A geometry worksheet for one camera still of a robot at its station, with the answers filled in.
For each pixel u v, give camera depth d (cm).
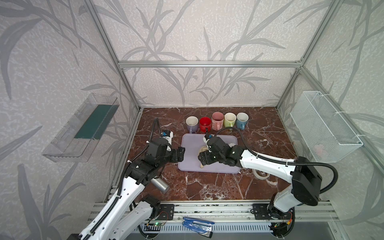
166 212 72
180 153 64
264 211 73
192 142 99
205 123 105
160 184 80
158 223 71
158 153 52
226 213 74
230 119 102
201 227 68
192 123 107
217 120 99
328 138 63
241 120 100
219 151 61
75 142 64
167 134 64
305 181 43
